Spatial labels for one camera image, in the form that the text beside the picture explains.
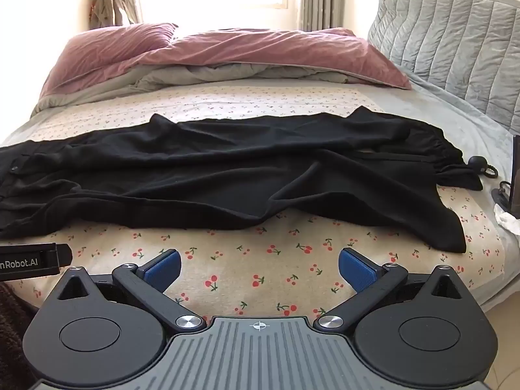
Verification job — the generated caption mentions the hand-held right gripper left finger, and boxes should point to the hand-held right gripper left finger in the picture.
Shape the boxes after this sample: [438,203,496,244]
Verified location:
[53,249,207,332]

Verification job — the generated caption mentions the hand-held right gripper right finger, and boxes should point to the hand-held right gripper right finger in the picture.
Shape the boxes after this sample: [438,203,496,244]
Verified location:
[314,247,468,331]

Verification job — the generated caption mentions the grey quilted headboard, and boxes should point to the grey quilted headboard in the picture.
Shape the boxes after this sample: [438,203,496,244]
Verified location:
[368,0,520,135]

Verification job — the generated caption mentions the black pants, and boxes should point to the black pants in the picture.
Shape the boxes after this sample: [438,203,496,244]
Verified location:
[0,106,484,254]

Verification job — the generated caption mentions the white tissue paper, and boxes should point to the white tissue paper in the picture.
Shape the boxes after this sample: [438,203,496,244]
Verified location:
[493,203,520,249]

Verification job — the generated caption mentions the hanging clothes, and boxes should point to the hanging clothes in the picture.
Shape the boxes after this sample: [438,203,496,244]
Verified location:
[89,0,139,30]

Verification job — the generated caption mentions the grey plush blanket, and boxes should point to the grey plush blanket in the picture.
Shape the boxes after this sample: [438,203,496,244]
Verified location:
[394,63,518,309]

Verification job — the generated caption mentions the pink and grey duvet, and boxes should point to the pink and grey duvet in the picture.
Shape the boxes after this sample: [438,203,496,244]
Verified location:
[32,28,413,114]

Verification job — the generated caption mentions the dark round phone stand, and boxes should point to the dark round phone stand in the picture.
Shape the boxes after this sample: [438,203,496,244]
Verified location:
[491,181,515,209]

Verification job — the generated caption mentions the cherry print bed sheet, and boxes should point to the cherry print bed sheet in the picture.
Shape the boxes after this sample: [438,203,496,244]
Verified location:
[0,85,513,321]

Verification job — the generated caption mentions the pink pillow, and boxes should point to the pink pillow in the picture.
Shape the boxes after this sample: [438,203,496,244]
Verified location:
[41,23,179,98]

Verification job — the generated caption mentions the dark brown fuzzy cloth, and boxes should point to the dark brown fuzzy cloth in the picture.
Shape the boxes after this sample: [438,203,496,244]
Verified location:
[0,282,39,374]

